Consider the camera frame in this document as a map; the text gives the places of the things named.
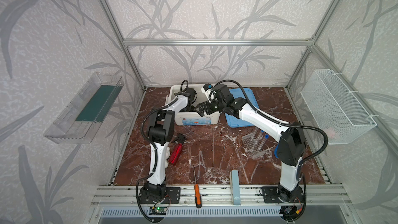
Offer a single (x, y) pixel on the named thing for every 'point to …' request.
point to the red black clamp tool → (178, 149)
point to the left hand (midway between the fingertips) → (189, 110)
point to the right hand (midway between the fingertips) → (200, 102)
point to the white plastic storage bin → (194, 117)
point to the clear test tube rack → (253, 146)
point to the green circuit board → (157, 211)
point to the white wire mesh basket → (342, 120)
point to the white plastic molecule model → (168, 153)
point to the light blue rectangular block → (236, 196)
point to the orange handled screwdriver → (198, 201)
